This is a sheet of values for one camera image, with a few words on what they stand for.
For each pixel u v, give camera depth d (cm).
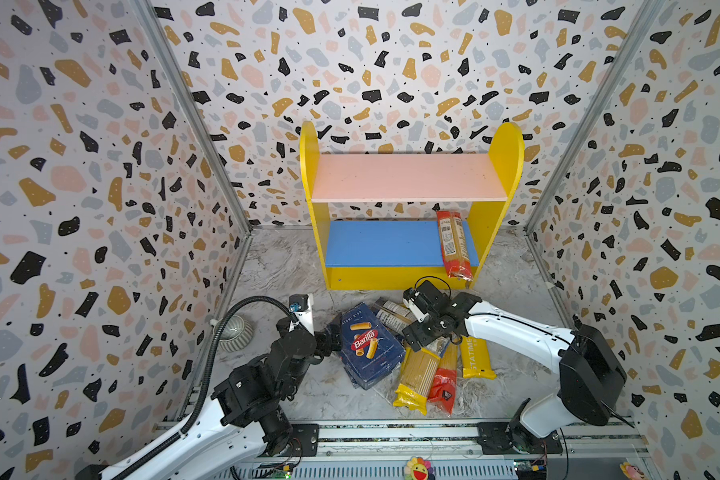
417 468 69
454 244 95
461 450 73
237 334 92
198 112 88
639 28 73
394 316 89
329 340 64
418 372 80
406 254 96
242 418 47
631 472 69
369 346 81
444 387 79
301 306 58
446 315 61
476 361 86
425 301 67
